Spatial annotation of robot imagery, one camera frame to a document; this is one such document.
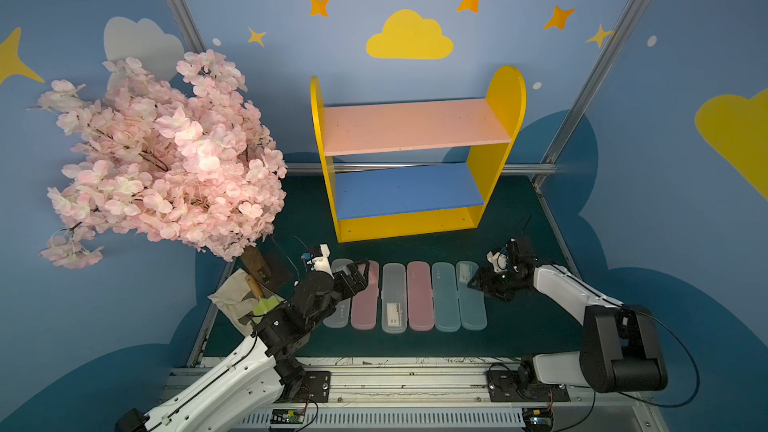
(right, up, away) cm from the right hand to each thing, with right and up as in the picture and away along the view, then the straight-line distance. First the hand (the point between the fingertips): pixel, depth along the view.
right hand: (481, 284), depth 90 cm
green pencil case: (-11, -3, +2) cm, 11 cm away
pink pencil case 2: (-19, -6, -3) cm, 20 cm away
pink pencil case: (-36, -6, -1) cm, 36 cm away
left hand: (-36, +9, -15) cm, 40 cm away
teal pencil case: (-3, -5, -1) cm, 6 cm away
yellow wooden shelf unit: (-20, +39, +29) cm, 52 cm away
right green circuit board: (+9, -29, -17) cm, 35 cm away
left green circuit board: (-53, -28, -18) cm, 63 cm away
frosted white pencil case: (-42, -8, -5) cm, 43 cm away
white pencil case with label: (-27, -4, -1) cm, 27 cm away
